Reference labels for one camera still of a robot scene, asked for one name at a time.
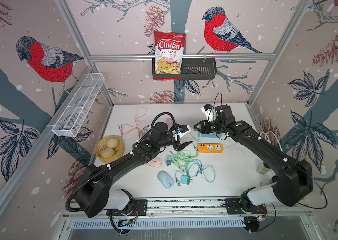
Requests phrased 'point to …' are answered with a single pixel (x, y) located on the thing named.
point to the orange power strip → (210, 148)
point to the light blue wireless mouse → (167, 181)
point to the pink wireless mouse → (156, 162)
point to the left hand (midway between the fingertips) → (190, 130)
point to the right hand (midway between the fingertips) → (196, 125)
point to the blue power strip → (213, 135)
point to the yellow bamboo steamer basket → (101, 145)
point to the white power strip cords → (269, 140)
